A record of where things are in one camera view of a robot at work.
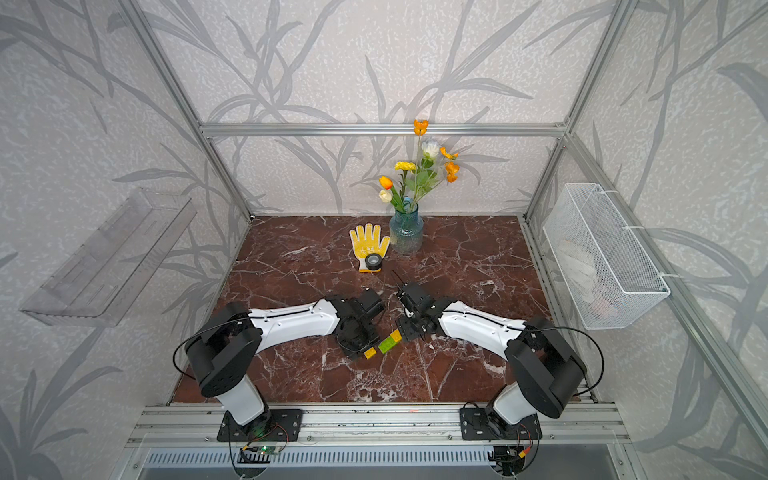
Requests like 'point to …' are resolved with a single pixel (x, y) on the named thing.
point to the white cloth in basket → (579, 266)
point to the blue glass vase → (406, 231)
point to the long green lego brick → (387, 344)
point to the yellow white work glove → (366, 242)
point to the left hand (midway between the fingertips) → (378, 351)
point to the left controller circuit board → (268, 450)
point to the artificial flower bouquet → (418, 178)
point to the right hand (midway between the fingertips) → (410, 323)
